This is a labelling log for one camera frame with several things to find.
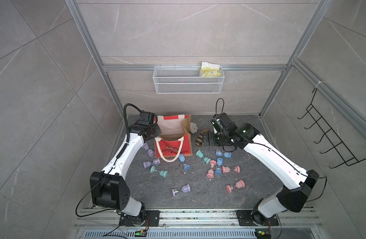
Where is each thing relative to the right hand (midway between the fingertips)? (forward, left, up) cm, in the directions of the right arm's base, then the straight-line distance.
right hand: (211, 140), depth 74 cm
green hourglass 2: (+5, +4, -23) cm, 24 cm away
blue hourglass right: (+4, -14, -23) cm, 28 cm away
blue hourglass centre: (+1, +16, -23) cm, 28 cm away
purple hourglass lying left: (-1, +37, -22) cm, 43 cm away
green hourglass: (-8, +27, -22) cm, 35 cm away
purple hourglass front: (-18, +19, -22) cm, 35 cm away
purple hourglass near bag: (+6, +36, -22) cm, 43 cm away
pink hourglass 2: (-9, -1, -23) cm, 24 cm away
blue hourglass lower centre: (-1, -8, -23) cm, 24 cm away
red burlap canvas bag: (+1, +19, -1) cm, 19 cm away
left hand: (+11, +30, -4) cm, 32 cm away
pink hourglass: (-6, -12, -24) cm, 27 cm away
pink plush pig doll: (+26, +7, -21) cm, 34 cm away
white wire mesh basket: (+47, +12, +5) cm, 49 cm away
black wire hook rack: (-4, -55, +6) cm, 55 cm away
